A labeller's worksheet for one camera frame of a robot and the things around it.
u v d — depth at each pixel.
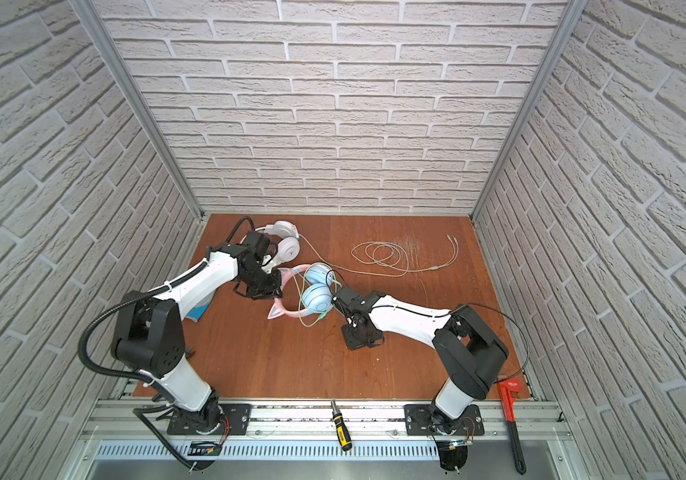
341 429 0.71
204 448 0.72
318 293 0.79
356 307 0.66
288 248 0.98
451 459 0.71
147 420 0.70
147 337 0.46
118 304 0.44
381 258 1.07
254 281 0.74
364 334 0.72
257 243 0.74
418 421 0.74
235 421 0.73
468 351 0.45
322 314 0.81
